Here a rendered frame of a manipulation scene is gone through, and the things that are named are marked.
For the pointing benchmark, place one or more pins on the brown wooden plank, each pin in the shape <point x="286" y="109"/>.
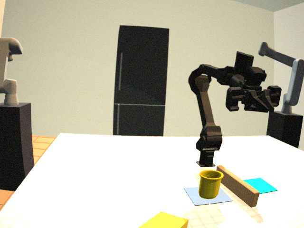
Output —
<point x="240" y="188"/>

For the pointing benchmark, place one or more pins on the yellow block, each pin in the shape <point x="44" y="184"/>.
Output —
<point x="165" y="220"/>

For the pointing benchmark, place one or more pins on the yellow cup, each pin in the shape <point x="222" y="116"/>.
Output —
<point x="209" y="183"/>

